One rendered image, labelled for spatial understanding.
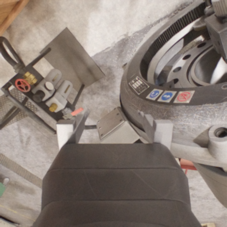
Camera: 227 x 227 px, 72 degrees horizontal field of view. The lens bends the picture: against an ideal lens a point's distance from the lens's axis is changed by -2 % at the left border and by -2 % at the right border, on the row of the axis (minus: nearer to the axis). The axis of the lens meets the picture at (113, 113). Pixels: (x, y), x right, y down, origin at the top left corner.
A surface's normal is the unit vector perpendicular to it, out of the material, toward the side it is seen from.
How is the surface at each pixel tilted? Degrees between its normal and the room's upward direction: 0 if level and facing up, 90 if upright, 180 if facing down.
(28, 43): 0
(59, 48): 0
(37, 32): 0
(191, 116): 70
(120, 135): 22
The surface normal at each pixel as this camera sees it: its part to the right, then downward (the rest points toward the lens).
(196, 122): -0.75, -0.07
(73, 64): -0.11, 0.65
